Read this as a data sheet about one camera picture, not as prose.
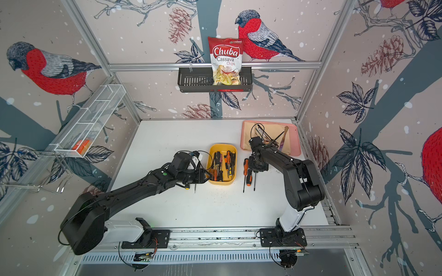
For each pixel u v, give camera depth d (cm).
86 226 41
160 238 73
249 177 90
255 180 90
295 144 107
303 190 47
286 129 115
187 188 87
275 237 73
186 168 68
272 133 111
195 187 88
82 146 65
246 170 95
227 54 82
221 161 98
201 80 107
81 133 74
